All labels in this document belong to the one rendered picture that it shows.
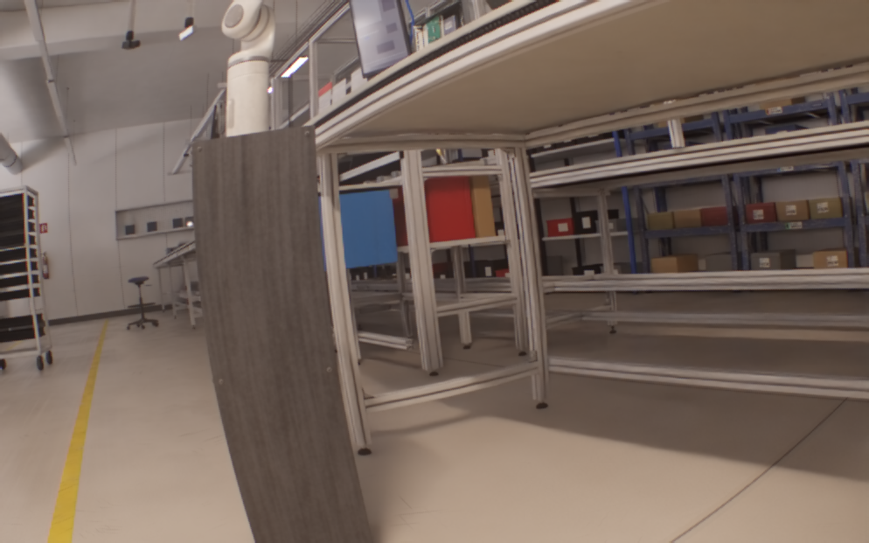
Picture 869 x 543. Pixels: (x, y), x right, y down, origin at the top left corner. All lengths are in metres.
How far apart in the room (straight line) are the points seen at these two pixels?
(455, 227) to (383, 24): 1.19
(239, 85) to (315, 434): 0.67
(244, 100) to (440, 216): 2.27
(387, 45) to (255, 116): 1.83
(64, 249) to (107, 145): 2.29
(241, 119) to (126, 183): 11.47
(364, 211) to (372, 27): 0.93
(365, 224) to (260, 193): 2.05
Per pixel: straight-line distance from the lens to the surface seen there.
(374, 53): 3.04
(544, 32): 0.97
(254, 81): 1.24
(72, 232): 12.58
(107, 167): 12.71
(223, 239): 1.11
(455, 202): 3.42
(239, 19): 1.28
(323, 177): 1.95
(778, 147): 2.42
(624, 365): 2.07
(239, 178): 1.12
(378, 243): 3.16
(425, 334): 3.18
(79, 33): 6.97
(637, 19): 1.12
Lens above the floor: 0.62
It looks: 3 degrees down
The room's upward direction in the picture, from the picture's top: 6 degrees counter-clockwise
